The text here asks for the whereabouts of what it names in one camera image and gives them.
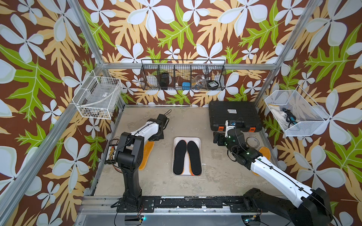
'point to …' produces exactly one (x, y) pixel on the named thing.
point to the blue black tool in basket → (291, 117)
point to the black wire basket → (183, 75)
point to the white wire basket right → (297, 114)
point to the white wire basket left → (97, 97)
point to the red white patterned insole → (183, 171)
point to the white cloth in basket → (280, 116)
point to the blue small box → (186, 85)
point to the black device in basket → (164, 79)
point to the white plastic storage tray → (186, 171)
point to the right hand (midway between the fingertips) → (218, 132)
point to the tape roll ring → (252, 142)
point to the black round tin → (213, 84)
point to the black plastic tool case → (219, 111)
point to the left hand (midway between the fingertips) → (156, 136)
